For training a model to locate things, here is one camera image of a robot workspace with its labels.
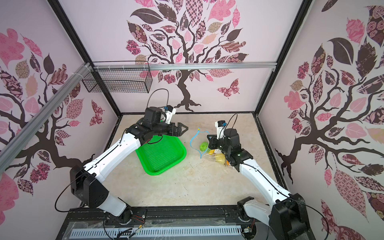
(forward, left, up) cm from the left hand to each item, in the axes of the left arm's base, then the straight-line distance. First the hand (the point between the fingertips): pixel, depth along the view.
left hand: (181, 129), depth 77 cm
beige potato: (-6, -23, -20) cm, 31 cm away
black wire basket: (+59, +55, -10) cm, 82 cm away
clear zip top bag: (+7, -11, -22) cm, 25 cm away
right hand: (-1, -15, -3) cm, 15 cm away
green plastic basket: (0, +15, -26) cm, 30 cm away
